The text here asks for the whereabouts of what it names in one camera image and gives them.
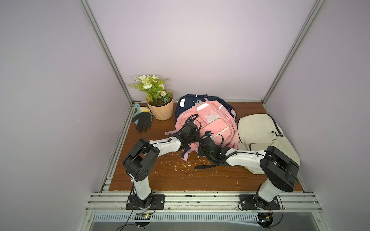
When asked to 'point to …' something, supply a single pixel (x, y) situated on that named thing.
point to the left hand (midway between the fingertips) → (202, 135)
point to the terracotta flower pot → (162, 112)
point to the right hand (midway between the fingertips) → (200, 140)
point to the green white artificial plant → (154, 86)
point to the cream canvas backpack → (256, 132)
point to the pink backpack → (214, 118)
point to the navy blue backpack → (186, 101)
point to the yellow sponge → (144, 109)
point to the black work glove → (144, 121)
